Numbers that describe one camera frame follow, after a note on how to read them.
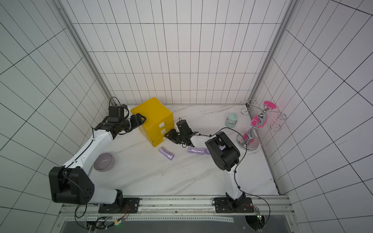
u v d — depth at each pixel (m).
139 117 0.76
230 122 1.03
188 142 0.74
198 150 0.90
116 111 0.63
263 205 0.75
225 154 0.54
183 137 0.78
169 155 0.89
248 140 0.95
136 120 0.74
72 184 0.38
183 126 0.78
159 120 0.81
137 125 0.74
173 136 0.85
